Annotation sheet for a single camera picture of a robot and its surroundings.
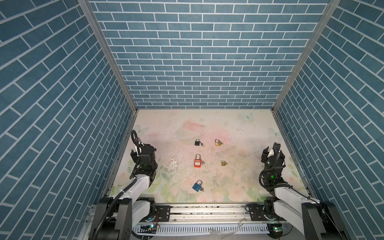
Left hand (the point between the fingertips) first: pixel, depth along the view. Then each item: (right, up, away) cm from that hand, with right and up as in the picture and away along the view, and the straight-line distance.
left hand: (139, 146), depth 85 cm
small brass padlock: (+49, -12, +6) cm, 51 cm away
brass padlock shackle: (+47, -1, +17) cm, 50 cm away
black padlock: (+33, 0, +17) cm, 37 cm away
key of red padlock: (+37, -11, +7) cm, 39 cm away
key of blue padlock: (+36, -23, -4) cm, 43 cm away
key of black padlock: (+36, -1, +15) cm, 39 cm away
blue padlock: (+33, -22, -2) cm, 40 cm away
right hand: (+77, -1, -1) cm, 77 cm away
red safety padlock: (+33, -10, +6) cm, 35 cm away
